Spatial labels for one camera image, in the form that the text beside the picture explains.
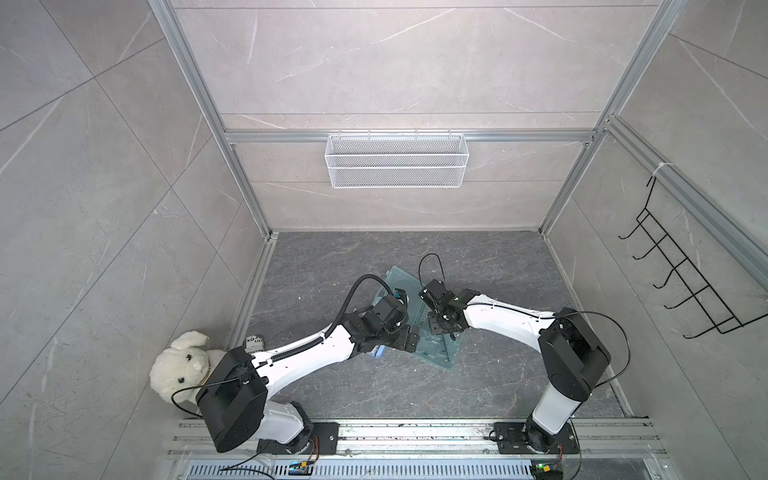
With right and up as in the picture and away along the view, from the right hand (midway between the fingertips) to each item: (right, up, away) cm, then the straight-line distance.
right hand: (441, 324), depth 91 cm
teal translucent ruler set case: (-1, -7, -3) cm, 7 cm away
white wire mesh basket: (-15, +54, +10) cm, 57 cm away
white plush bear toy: (-65, -5, -23) cm, 69 cm away
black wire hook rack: (+52, +23, -19) cm, 60 cm away
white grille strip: (-22, -30, -21) cm, 43 cm away
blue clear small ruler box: (-20, -7, -5) cm, 21 cm away
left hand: (-11, +1, -9) cm, 14 cm away
